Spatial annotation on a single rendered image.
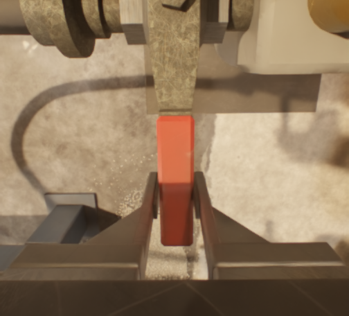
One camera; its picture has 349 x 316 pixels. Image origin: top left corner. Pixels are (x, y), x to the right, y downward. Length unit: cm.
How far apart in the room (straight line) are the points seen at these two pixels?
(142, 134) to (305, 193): 48
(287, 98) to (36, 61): 61
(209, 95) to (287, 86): 19
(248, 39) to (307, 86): 51
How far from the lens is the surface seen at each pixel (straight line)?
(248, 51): 18
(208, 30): 17
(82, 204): 75
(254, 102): 64
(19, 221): 87
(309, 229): 86
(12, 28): 19
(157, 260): 83
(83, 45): 18
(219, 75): 61
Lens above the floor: 61
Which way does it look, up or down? 73 degrees down
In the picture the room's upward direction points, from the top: 179 degrees counter-clockwise
